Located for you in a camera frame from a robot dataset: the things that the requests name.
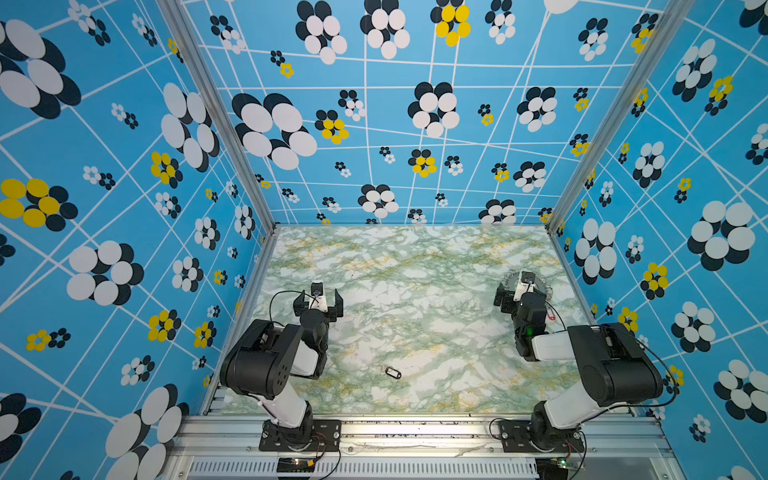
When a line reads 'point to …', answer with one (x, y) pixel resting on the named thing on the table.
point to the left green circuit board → (295, 465)
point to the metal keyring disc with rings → (511, 279)
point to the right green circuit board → (552, 468)
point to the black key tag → (393, 372)
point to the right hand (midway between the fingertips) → (520, 286)
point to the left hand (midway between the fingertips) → (321, 290)
